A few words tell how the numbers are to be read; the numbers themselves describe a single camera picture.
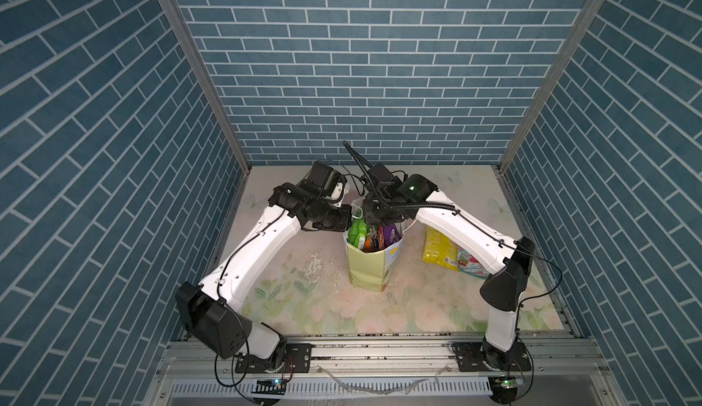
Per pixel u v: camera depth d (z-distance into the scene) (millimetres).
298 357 738
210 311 388
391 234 784
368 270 758
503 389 719
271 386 722
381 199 558
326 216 607
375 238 867
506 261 456
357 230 777
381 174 581
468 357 738
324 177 568
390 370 738
